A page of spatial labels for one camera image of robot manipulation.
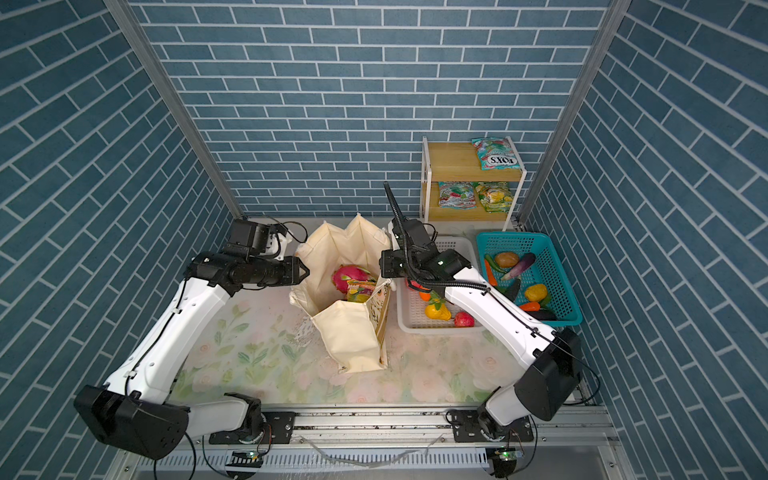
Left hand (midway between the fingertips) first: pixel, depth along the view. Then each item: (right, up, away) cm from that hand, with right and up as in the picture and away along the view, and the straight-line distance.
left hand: (305, 270), depth 76 cm
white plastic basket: (+28, -14, +18) cm, 36 cm away
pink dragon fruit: (+9, -2, +14) cm, 16 cm away
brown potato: (+62, +2, +28) cm, 68 cm away
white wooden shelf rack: (+43, +33, +18) cm, 57 cm away
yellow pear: (+38, -14, +14) cm, 42 cm away
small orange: (+33, -10, +19) cm, 39 cm away
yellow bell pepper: (+68, -9, +19) cm, 71 cm away
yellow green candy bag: (+59, +24, +29) cm, 69 cm away
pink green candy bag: (+45, +24, +28) cm, 58 cm away
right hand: (+19, +3, +1) cm, 19 cm away
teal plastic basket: (+69, -2, +29) cm, 75 cm away
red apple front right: (+43, -16, +12) cm, 47 cm away
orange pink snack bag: (+13, -7, +9) cm, 17 cm away
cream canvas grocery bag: (+14, -14, -6) cm, 20 cm away
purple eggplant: (+69, 0, +29) cm, 75 cm away
